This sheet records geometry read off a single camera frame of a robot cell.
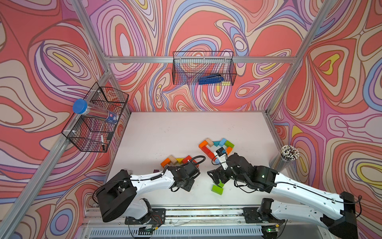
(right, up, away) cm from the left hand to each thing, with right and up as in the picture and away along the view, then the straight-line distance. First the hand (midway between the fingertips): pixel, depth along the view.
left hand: (190, 184), depth 84 cm
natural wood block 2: (-11, +13, +7) cm, 18 cm away
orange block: (+9, +22, +16) cm, 29 cm away
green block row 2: (+15, -1, -3) cm, 15 cm away
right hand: (+13, +11, -11) cm, 20 cm away
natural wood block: (+13, +23, +17) cm, 31 cm away
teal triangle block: (+17, +22, +15) cm, 31 cm away
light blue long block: (+21, +23, +15) cm, 35 cm away
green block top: (+26, +21, +15) cm, 37 cm away
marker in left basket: (-43, +26, -12) cm, 52 cm away
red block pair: (-4, +12, +8) cm, 15 cm away
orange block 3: (-16, +11, +7) cm, 21 cm away
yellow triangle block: (-7, +13, +7) cm, 16 cm away
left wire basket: (-50, +30, -8) cm, 59 cm away
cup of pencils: (+51, +18, -7) cm, 54 cm away
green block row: (+17, +1, -2) cm, 17 cm away
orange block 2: (+26, +18, +14) cm, 34 cm away
